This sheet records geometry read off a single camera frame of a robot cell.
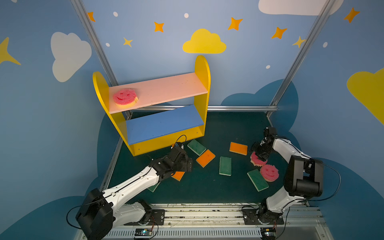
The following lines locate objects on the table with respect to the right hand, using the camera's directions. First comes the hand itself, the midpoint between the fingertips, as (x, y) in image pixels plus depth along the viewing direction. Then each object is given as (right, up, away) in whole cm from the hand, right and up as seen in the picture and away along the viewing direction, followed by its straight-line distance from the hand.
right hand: (254, 151), depth 93 cm
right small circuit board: (-1, -36, -21) cm, 42 cm away
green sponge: (-37, +2, +7) cm, 37 cm away
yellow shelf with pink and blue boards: (-65, +24, +8) cm, 70 cm away
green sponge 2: (-19, -10, -2) cm, 21 cm away
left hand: (-43, -3, -11) cm, 44 cm away
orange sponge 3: (-7, +1, +9) cm, 12 cm away
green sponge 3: (-1, -16, -7) cm, 17 cm away
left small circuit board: (-63, -35, -22) cm, 76 cm away
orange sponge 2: (-31, -5, +3) cm, 32 cm away
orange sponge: (-48, -13, -5) cm, 50 cm away
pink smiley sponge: (0, -5, -4) cm, 7 cm away
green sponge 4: (-61, -19, -10) cm, 65 cm away
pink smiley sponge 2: (+7, -12, -6) cm, 15 cm away
